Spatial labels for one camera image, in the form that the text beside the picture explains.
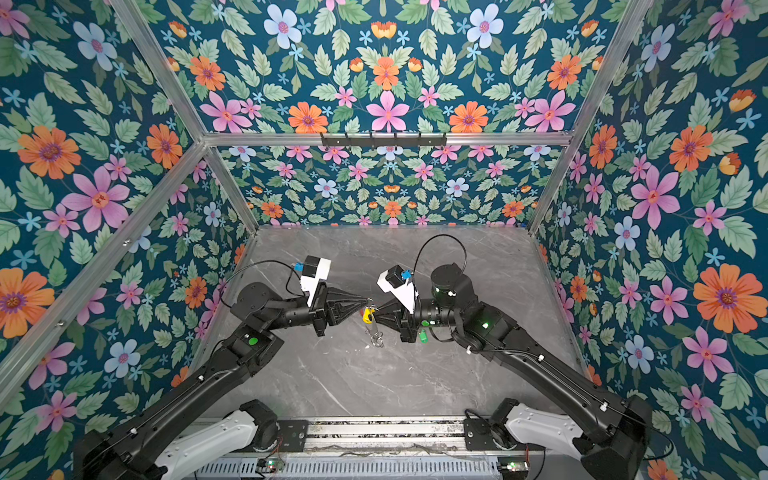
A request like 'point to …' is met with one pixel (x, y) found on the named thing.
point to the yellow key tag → (367, 312)
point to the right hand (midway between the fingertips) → (373, 313)
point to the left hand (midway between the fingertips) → (363, 303)
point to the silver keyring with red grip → (376, 336)
